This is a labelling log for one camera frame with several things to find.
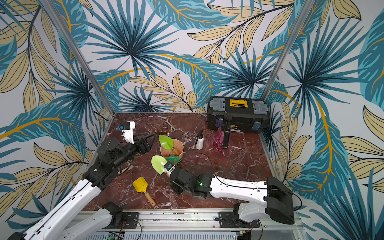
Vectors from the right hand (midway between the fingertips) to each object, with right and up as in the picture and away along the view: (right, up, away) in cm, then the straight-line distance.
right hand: (166, 188), depth 71 cm
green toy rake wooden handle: (+2, +11, +13) cm, 17 cm away
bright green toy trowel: (-3, +21, +17) cm, 27 cm away
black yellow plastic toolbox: (+48, +37, +27) cm, 67 cm away
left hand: (-6, +25, -3) cm, 26 cm away
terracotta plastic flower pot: (+2, +14, +20) cm, 25 cm away
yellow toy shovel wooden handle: (-16, -2, +11) cm, 20 cm away
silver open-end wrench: (-1, +28, +39) cm, 48 cm away
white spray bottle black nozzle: (+16, +20, +20) cm, 33 cm away
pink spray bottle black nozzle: (+29, +26, +9) cm, 40 cm away
